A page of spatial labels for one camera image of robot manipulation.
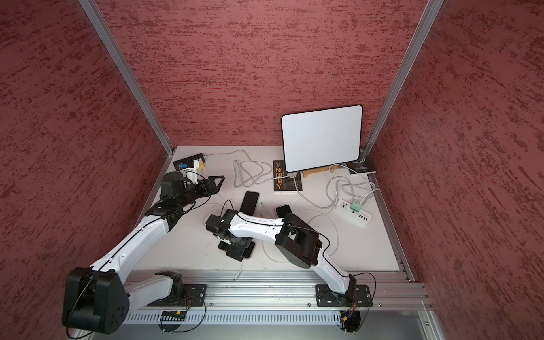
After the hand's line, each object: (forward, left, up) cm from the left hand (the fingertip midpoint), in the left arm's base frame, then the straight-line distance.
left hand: (216, 182), depth 82 cm
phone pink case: (-22, -14, -13) cm, 29 cm away
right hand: (-20, -13, -19) cm, 30 cm away
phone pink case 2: (-1, -27, -21) cm, 34 cm away
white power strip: (-6, -63, -18) cm, 65 cm away
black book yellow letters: (+12, -29, -18) cm, 36 cm away
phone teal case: (+2, -11, -19) cm, 22 cm away
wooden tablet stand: (+18, -39, -15) cm, 46 cm away
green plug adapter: (-2, -60, -14) cm, 61 cm away
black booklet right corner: (+26, -71, -19) cm, 78 cm away
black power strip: (-1, +6, +13) cm, 15 cm away
